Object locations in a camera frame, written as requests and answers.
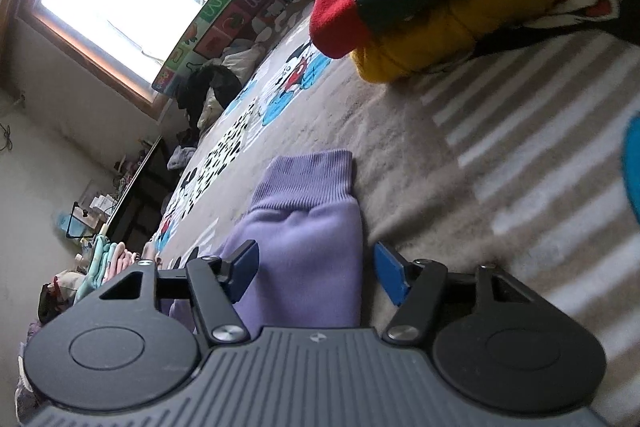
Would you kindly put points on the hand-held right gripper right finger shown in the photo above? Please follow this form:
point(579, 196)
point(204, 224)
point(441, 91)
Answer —
point(390, 274)

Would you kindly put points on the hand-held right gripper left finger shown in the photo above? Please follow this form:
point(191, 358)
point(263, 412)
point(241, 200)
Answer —
point(247, 264)

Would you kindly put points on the purple sweatshirt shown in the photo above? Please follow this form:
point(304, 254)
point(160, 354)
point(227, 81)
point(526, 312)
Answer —
point(300, 247)

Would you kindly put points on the pile of mixed clothes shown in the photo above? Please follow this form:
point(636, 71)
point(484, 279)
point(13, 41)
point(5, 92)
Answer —
point(55, 292)

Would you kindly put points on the dark clothes heap by headboard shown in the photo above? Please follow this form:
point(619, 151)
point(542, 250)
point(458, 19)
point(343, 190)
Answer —
point(240, 57)

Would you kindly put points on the pink folded garment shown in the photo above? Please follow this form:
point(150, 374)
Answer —
point(122, 259)

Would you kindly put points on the grey crumpled garment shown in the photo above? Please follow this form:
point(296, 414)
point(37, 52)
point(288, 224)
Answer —
point(181, 157)

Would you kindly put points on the mint green folded garment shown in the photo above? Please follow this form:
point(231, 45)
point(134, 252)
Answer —
point(97, 262)

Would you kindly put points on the group of small desk items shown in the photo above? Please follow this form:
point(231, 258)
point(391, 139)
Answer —
point(100, 204)

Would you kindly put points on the black jacket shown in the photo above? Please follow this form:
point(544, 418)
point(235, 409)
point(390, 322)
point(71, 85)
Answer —
point(205, 87)

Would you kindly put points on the yellow folded sweater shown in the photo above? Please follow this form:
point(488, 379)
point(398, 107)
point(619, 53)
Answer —
point(440, 37)

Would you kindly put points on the colourful alphabet foam mat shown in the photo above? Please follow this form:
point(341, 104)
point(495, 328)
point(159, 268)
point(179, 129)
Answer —
point(220, 7)

